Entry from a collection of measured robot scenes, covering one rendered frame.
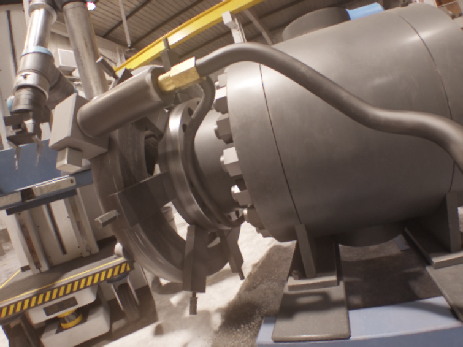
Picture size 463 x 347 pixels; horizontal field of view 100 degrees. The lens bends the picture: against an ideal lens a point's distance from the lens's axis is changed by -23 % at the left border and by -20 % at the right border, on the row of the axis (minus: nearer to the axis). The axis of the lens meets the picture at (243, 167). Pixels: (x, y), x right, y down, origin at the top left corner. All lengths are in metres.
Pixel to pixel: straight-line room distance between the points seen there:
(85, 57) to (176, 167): 0.72
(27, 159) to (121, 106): 0.98
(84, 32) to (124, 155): 0.76
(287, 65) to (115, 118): 0.31
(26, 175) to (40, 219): 0.24
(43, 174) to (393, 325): 1.39
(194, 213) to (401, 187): 0.50
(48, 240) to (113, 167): 0.95
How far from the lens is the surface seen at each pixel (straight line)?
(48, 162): 1.36
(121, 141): 0.60
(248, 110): 0.50
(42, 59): 0.85
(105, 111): 0.48
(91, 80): 1.17
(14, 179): 1.40
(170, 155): 0.65
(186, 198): 0.65
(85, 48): 1.21
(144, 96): 0.42
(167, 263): 0.65
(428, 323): 0.54
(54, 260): 1.49
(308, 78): 0.34
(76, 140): 0.54
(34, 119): 0.72
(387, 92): 0.49
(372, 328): 0.53
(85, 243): 1.39
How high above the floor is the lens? 0.62
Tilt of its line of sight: 4 degrees down
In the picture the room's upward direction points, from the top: 15 degrees counter-clockwise
